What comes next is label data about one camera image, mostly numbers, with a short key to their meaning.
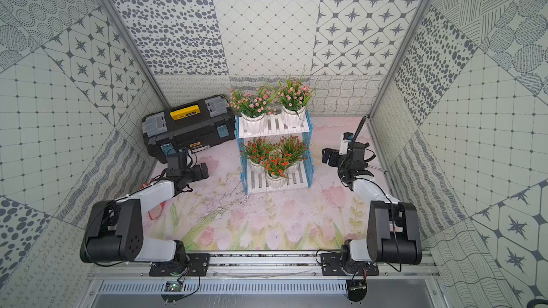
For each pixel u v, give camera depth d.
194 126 0.94
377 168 0.99
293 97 0.69
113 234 0.43
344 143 0.82
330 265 0.73
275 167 0.82
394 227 0.48
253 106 0.67
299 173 0.96
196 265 0.74
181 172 0.73
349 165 0.70
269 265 0.76
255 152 0.86
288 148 0.88
